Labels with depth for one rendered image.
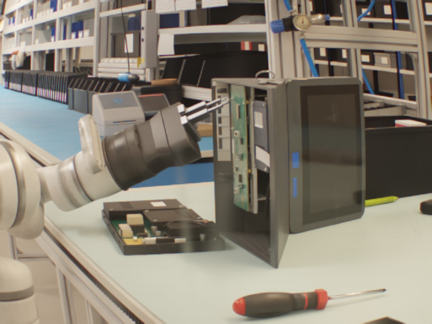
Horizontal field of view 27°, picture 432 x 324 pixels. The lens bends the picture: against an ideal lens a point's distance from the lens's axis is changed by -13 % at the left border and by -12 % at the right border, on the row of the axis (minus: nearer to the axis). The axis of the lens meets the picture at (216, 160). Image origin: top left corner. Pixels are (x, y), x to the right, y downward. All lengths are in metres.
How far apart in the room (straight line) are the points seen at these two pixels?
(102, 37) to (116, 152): 3.65
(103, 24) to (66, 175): 3.63
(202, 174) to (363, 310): 1.96
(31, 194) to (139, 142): 0.42
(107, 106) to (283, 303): 2.45
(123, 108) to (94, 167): 2.06
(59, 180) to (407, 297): 0.59
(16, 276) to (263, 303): 0.25
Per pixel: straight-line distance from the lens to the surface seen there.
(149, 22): 3.87
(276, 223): 1.14
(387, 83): 8.84
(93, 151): 1.29
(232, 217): 1.36
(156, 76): 4.01
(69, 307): 3.44
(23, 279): 0.94
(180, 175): 2.85
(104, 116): 3.30
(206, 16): 3.79
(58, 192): 1.35
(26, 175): 0.93
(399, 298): 0.98
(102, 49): 4.96
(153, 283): 1.10
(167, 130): 1.32
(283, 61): 2.86
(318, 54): 8.97
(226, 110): 1.34
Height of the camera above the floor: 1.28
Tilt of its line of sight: 8 degrees down
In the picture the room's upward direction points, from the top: 2 degrees counter-clockwise
